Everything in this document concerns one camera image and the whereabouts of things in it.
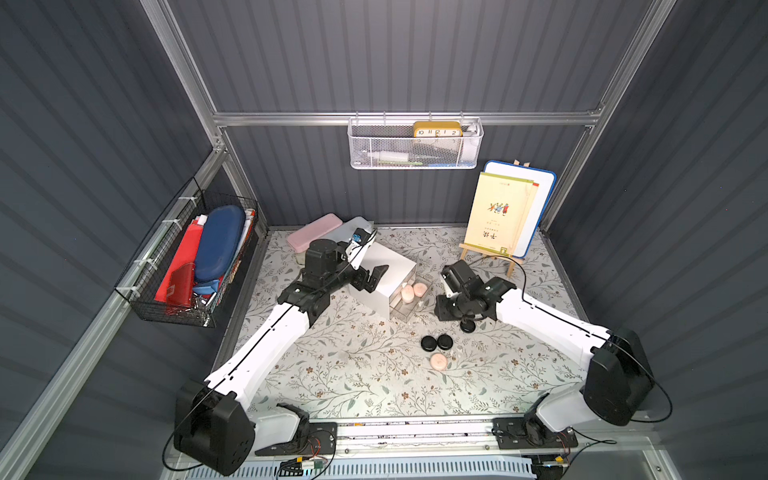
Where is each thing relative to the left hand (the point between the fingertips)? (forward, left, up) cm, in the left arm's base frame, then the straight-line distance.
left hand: (374, 256), depth 77 cm
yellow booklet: (+22, -39, -5) cm, 45 cm away
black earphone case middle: (-12, -21, -26) cm, 35 cm away
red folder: (-12, +43, +4) cm, 45 cm away
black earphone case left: (-12, -16, -26) cm, 33 cm away
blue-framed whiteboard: (+25, -51, +6) cm, 57 cm away
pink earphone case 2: (+3, -14, -20) cm, 24 cm away
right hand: (-7, -20, -15) cm, 26 cm away
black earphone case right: (-8, -28, -26) cm, 39 cm away
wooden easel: (+20, -34, -20) cm, 44 cm away
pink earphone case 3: (-18, -18, -26) cm, 36 cm away
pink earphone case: (+1, -9, -20) cm, 22 cm away
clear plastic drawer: (-1, -8, -27) cm, 28 cm away
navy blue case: (+1, +38, +5) cm, 39 cm away
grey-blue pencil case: (+28, +11, -18) cm, 35 cm away
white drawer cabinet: (+6, -7, -14) cm, 17 cm away
